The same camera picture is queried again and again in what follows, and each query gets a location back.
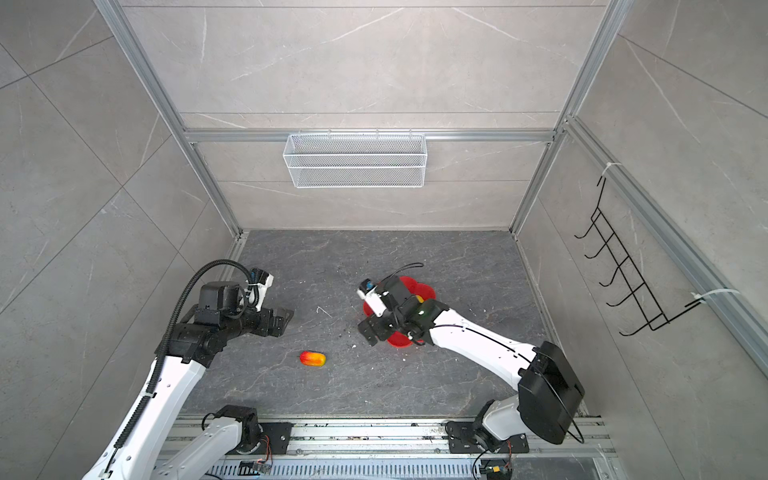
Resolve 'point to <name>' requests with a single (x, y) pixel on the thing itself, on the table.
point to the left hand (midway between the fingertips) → (274, 302)
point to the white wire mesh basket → (355, 160)
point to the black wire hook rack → (640, 291)
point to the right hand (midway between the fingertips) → (373, 315)
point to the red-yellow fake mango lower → (313, 359)
